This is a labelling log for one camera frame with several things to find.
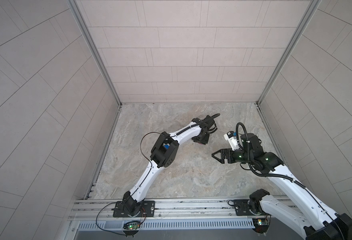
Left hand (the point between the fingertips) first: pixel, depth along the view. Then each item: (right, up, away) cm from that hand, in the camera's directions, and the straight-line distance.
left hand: (206, 140), depth 97 cm
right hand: (+2, -4, -23) cm, 23 cm away
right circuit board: (+21, -34, -28) cm, 48 cm away
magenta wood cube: (-5, -1, -9) cm, 10 cm away
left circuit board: (-37, -32, -33) cm, 59 cm away
